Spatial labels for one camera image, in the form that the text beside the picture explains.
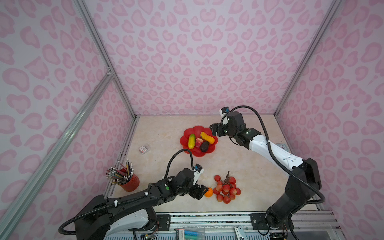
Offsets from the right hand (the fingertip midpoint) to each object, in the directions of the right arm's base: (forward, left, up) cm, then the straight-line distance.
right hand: (218, 124), depth 84 cm
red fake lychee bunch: (-30, -4, -18) cm, 35 cm away
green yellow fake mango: (+1, +16, -19) cm, 25 cm away
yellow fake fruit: (+4, +5, -19) cm, 20 cm away
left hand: (-28, +8, -15) cm, 33 cm away
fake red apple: (+1, +11, -20) cm, 23 cm away
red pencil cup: (-29, +45, -15) cm, 55 cm away
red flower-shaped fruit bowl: (+11, +13, -21) cm, 26 cm away
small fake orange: (-31, +5, -21) cm, 38 cm away
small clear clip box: (-5, +48, -20) cm, 52 cm away
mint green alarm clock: (0, -45, -22) cm, 50 cm away
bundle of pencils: (-27, +50, -10) cm, 58 cm away
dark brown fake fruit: (-3, +7, -19) cm, 20 cm away
